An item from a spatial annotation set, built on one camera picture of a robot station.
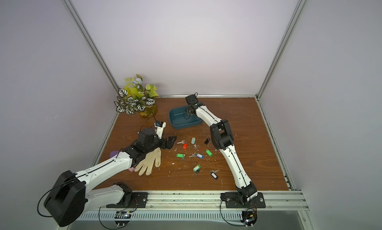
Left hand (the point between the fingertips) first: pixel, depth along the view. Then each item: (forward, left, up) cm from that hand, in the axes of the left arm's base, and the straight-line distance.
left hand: (171, 135), depth 83 cm
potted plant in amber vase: (+19, +24, +11) cm, 32 cm away
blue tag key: (-6, -15, -13) cm, 21 cm away
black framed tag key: (-17, -24, -13) cm, 32 cm away
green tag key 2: (-6, -5, -14) cm, 16 cm away
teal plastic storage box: (+21, -1, -14) cm, 25 cm away
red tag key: (0, -7, -12) cm, 14 cm away
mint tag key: (+3, -12, -12) cm, 18 cm away
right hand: (+30, -11, -9) cm, 33 cm away
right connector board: (-37, -41, -15) cm, 57 cm away
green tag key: (-5, -22, -13) cm, 26 cm away
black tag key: (+3, -22, -13) cm, 25 cm away
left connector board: (-38, +22, -17) cm, 47 cm away
